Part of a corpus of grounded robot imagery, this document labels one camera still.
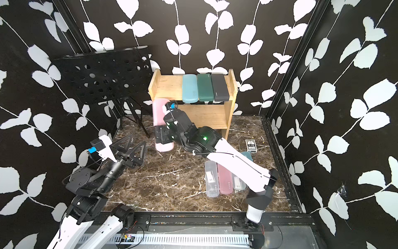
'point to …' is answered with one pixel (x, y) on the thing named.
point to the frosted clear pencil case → (238, 183)
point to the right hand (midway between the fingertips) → (158, 126)
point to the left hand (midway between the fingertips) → (138, 138)
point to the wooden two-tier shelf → (215, 114)
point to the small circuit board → (127, 238)
